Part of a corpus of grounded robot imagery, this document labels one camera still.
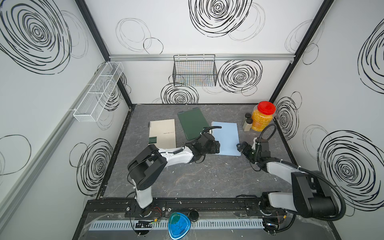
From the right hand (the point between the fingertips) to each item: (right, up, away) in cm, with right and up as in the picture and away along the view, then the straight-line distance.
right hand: (241, 149), depth 92 cm
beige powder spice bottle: (+6, +15, +7) cm, 18 cm away
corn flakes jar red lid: (+15, +21, +4) cm, 26 cm away
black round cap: (-30, -23, -28) cm, 47 cm away
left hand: (-16, +3, -3) cm, 17 cm away
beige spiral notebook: (-52, +9, +10) cm, 54 cm away
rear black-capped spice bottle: (+8, +21, +10) cm, 24 cm away
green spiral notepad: (-30, +16, +17) cm, 38 cm away
